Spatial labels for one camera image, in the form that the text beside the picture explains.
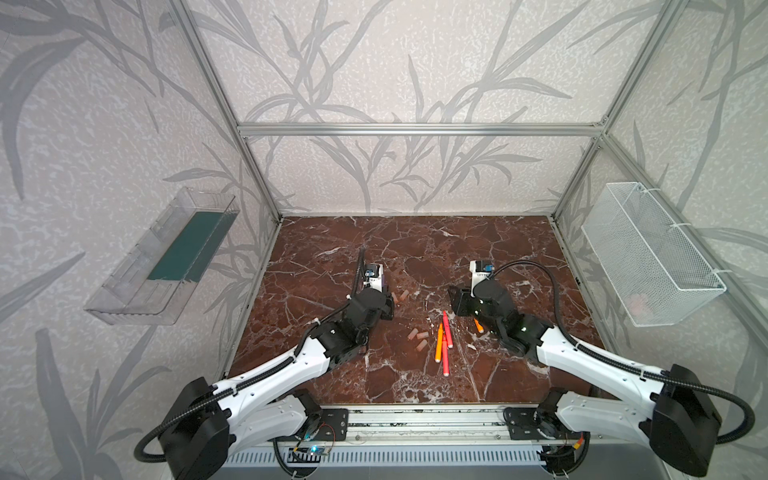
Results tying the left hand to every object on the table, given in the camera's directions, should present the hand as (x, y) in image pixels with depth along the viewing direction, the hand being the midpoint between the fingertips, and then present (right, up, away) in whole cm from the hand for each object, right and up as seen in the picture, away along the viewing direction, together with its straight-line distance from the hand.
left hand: (392, 280), depth 80 cm
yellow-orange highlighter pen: (+14, -20, +7) cm, 25 cm away
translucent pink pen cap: (0, -8, +16) cm, 18 cm away
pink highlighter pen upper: (+17, -16, +9) cm, 25 cm away
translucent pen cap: (+3, -7, +17) cm, 19 cm away
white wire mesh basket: (+57, +4, -17) cm, 60 cm away
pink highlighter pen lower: (+15, -22, +4) cm, 27 cm away
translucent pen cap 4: (+8, -20, +7) cm, 23 cm away
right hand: (+17, 0, +1) cm, 17 cm away
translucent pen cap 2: (+6, -17, +9) cm, 20 cm away
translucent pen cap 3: (+9, -18, +9) cm, 22 cm away
